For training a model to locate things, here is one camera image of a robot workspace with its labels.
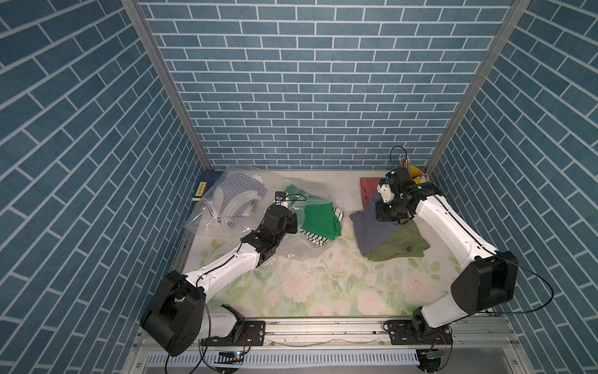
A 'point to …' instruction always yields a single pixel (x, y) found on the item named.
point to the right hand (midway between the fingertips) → (381, 215)
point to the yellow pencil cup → (416, 174)
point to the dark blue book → (206, 179)
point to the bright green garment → (319, 216)
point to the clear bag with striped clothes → (237, 202)
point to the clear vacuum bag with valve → (297, 245)
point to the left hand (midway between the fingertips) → (297, 213)
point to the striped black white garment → (321, 240)
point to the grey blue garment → (368, 229)
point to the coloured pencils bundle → (405, 161)
